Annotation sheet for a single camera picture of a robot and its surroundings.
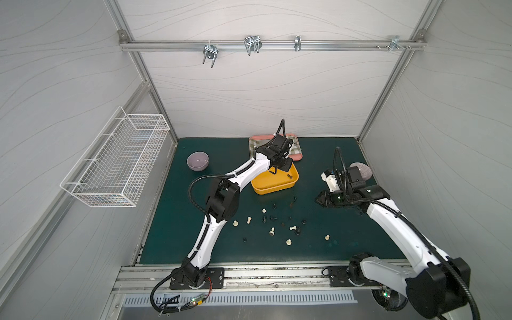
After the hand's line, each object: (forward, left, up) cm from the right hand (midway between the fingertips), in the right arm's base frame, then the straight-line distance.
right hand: (319, 198), depth 80 cm
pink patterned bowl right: (+24, -29, -11) cm, 39 cm away
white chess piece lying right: (-8, +9, -13) cm, 18 cm away
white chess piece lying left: (-4, +29, -12) cm, 32 cm away
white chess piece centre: (-10, +19, -12) cm, 25 cm away
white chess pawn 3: (-14, +12, -13) cm, 22 cm away
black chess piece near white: (-10, +8, -10) cm, 16 cm away
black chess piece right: (-5, +5, -12) cm, 14 cm away
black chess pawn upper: (+2, +18, -12) cm, 22 cm away
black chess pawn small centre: (-7, +14, -12) cm, 20 cm away
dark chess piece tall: (+7, +8, -14) cm, 17 cm away
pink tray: (+32, +7, -13) cm, 36 cm away
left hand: (+20, +11, -2) cm, 23 cm away
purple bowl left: (+25, +60, -9) cm, 66 cm away
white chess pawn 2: (-1, +23, -13) cm, 26 cm away
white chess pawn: (-7, +35, -12) cm, 38 cm away
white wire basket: (-2, +75, +19) cm, 78 cm away
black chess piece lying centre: (-4, +19, -12) cm, 23 cm away
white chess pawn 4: (-11, -4, -13) cm, 18 cm away
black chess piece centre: (-5, +23, -13) cm, 26 cm away
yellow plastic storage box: (+14, +23, -12) cm, 29 cm away
